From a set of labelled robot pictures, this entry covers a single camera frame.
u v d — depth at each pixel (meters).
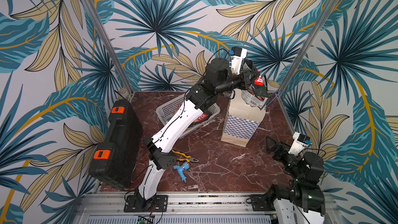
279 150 0.60
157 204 0.73
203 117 0.93
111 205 0.75
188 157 0.87
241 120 0.73
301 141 0.57
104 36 0.86
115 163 0.63
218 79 0.47
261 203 0.74
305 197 0.47
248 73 0.51
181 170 0.82
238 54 0.52
